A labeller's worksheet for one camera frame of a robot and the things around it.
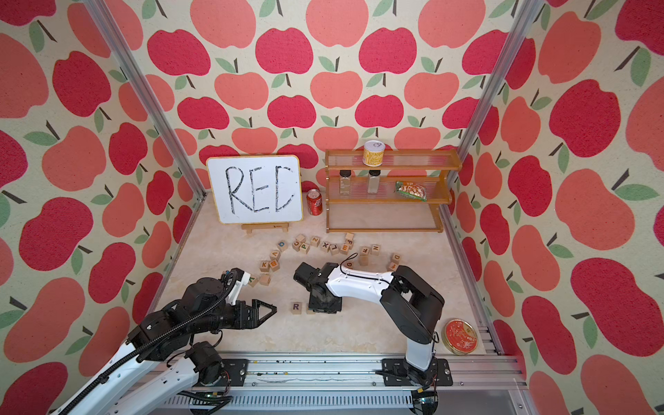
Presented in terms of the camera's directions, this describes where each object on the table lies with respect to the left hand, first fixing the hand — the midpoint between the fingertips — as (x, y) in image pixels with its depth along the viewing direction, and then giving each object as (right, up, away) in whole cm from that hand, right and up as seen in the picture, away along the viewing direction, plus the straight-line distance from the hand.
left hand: (265, 318), depth 67 cm
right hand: (+14, -6, +18) cm, 24 cm away
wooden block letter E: (+10, -5, +19) cm, 22 cm away
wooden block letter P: (+7, +15, +34) cm, 37 cm away
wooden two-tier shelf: (+46, +40, +60) cm, 85 cm away
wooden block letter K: (-7, +8, +27) cm, 29 cm away
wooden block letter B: (-4, +9, +28) cm, 30 cm away
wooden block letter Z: (+11, +17, +34) cm, 40 cm away
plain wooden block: (-7, +4, +24) cm, 25 cm away
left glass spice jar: (+23, +40, +29) cm, 54 cm away
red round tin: (+57, -9, +10) cm, 58 cm away
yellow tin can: (+32, +49, +20) cm, 62 cm away
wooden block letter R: (+6, -3, +17) cm, 18 cm away
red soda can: (+10, +34, +38) cm, 52 cm away
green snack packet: (+48, +38, +28) cm, 67 cm away
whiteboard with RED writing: (-11, +38, +31) cm, 50 cm away
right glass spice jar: (+33, +40, +29) cm, 59 cm away
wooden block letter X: (+15, +15, +34) cm, 40 cm away
